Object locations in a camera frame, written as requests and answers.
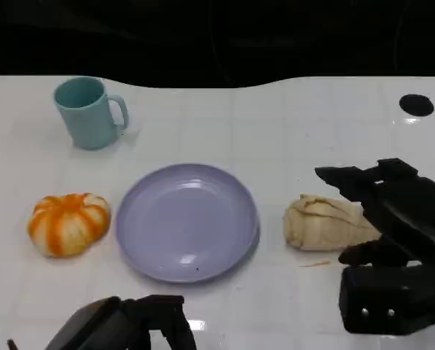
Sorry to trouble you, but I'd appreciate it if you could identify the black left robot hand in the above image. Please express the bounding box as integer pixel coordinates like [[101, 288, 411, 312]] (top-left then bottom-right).
[[42, 294, 198, 350]]

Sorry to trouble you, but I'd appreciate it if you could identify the pale green mug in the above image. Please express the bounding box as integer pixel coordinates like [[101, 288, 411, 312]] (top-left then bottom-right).
[[53, 76, 130, 151]]

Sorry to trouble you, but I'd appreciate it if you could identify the orange and white toy bread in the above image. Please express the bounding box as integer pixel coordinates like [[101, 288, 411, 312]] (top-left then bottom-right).
[[27, 192, 111, 259]]

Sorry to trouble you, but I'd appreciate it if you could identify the black table grommet hole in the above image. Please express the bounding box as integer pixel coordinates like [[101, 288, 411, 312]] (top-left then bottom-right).
[[399, 93, 434, 117]]

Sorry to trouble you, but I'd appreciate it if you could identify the beige towel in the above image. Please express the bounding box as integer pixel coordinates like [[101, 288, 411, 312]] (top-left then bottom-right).
[[283, 193, 383, 252]]

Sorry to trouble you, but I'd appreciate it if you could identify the black backdrop cloth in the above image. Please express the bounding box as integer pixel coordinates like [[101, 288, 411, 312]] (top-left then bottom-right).
[[0, 0, 435, 89]]

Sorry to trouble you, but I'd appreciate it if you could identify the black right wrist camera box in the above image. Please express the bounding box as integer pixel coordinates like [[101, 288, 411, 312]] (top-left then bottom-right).
[[339, 264, 435, 335]]

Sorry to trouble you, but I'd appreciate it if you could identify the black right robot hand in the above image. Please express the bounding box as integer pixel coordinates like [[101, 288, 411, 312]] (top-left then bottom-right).
[[314, 157, 435, 270]]

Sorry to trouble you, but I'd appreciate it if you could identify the lilac plate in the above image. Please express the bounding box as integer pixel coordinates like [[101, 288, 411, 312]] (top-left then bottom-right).
[[115, 163, 261, 284]]

